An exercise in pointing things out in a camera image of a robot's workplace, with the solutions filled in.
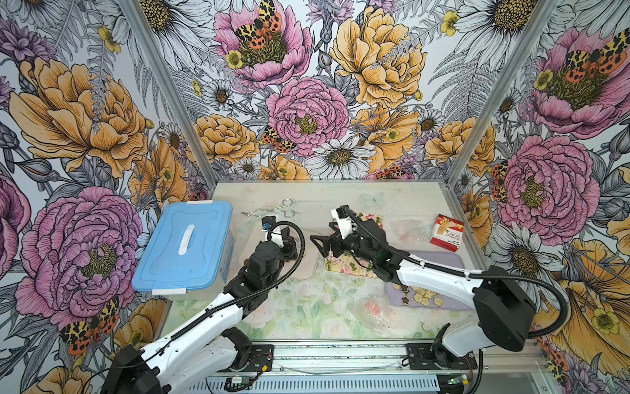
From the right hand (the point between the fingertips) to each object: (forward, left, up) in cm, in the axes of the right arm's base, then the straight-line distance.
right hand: (321, 236), depth 80 cm
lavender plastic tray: (-13, -25, -18) cm, 34 cm away
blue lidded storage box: (-4, +41, -1) cm, 42 cm away
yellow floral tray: (0, -8, -19) cm, 21 cm away
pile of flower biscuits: (-13, -33, -18) cm, 40 cm away
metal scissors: (+32, +16, -19) cm, 40 cm away
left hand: (0, +11, +2) cm, 11 cm away
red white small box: (+10, -50, -16) cm, 54 cm away
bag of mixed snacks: (-19, -17, -17) cm, 30 cm away
